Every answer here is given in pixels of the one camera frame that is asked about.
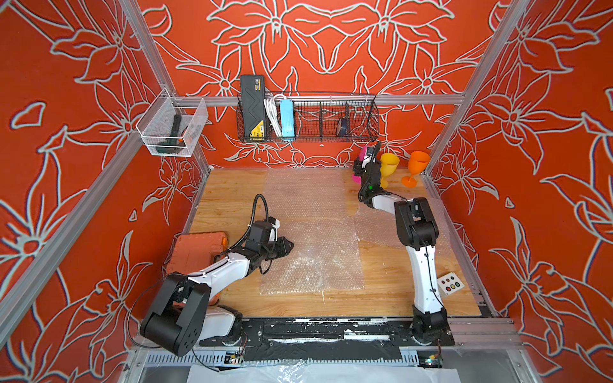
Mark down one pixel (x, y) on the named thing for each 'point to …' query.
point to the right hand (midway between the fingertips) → (362, 153)
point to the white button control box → (450, 283)
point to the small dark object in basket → (342, 128)
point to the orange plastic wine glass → (417, 161)
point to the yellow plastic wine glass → (388, 165)
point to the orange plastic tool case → (192, 251)
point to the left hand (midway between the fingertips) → (293, 244)
